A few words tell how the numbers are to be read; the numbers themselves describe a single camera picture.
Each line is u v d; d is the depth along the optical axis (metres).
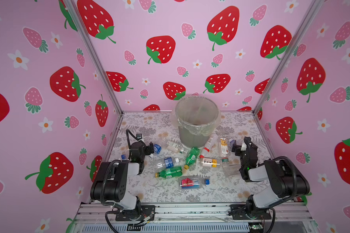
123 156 0.91
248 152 0.79
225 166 0.88
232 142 0.98
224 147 0.93
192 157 0.89
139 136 0.82
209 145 0.95
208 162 0.87
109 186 0.44
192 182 0.78
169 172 0.83
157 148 0.93
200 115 1.03
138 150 0.72
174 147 0.94
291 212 0.78
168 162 0.86
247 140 0.76
